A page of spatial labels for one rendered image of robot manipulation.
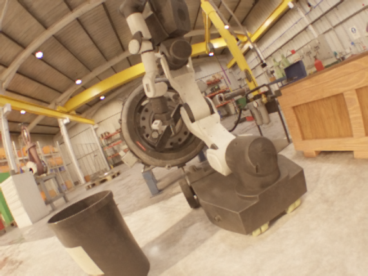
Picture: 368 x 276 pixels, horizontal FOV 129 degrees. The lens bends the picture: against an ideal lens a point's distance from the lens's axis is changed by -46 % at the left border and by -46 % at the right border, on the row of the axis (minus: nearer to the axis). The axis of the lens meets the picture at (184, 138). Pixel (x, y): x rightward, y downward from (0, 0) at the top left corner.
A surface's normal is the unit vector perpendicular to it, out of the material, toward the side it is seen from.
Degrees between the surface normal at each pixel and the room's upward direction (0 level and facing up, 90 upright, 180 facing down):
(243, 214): 90
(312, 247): 0
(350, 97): 90
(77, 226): 93
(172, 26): 123
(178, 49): 103
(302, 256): 0
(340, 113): 90
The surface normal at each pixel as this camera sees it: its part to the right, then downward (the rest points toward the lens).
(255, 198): -0.57, 0.28
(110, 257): 0.66, -0.21
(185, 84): 0.09, -0.06
